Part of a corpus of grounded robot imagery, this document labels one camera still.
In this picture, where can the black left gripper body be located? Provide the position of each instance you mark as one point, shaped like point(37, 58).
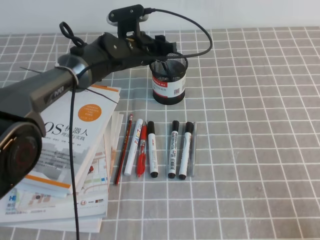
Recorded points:
point(135, 51)

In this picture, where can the black mesh pen holder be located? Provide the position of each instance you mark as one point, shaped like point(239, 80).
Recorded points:
point(169, 79)

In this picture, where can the grey transparent pen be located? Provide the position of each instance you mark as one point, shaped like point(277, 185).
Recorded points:
point(193, 149)

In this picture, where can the red gel pen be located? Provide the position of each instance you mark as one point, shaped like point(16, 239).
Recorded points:
point(142, 152)

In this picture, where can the white ROS robot book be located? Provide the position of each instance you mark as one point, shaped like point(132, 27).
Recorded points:
point(73, 135)

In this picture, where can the red striped pencil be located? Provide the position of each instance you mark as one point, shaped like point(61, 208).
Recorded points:
point(124, 147)

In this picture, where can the black cap marker rightmost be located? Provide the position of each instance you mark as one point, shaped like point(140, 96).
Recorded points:
point(189, 127)

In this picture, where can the black cap marker printed label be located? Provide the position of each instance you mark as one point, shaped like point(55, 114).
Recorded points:
point(172, 162)

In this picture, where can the white paint marker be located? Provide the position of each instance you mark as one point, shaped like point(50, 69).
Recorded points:
point(133, 147)

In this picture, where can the black cap marker white barrel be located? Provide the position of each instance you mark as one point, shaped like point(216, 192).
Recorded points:
point(152, 150)

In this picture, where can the lower stacked book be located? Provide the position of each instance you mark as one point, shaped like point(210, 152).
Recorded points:
point(22, 207)

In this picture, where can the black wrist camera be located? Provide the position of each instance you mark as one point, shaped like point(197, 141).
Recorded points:
point(127, 20)

